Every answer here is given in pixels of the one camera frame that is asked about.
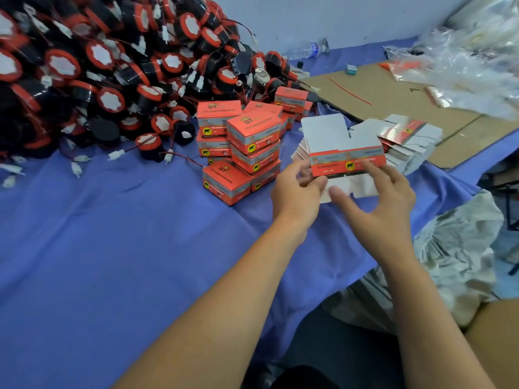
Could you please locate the brown cardboard carton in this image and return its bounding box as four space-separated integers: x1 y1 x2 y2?
462 299 519 389

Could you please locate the person's left hand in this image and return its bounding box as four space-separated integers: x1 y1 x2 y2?
270 158 329 237

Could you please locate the blue table cloth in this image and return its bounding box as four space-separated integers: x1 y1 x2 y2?
0 36 483 389

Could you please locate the brown cardboard sheet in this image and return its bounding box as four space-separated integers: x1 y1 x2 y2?
304 62 519 169

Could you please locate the pile of black red buzzers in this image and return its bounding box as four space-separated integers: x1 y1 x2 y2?
0 0 313 191

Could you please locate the clear plastic water bottle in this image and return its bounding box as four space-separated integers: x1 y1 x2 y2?
288 38 331 62

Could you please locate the stack of box blanks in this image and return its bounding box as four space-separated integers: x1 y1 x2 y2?
292 113 444 199

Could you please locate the pile of clear plastic bags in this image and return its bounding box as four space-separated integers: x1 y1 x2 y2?
381 0 519 120

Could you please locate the person's left forearm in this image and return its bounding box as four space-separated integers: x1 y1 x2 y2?
114 216 313 389

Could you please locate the person's right hand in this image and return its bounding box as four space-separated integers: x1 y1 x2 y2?
328 160 418 270

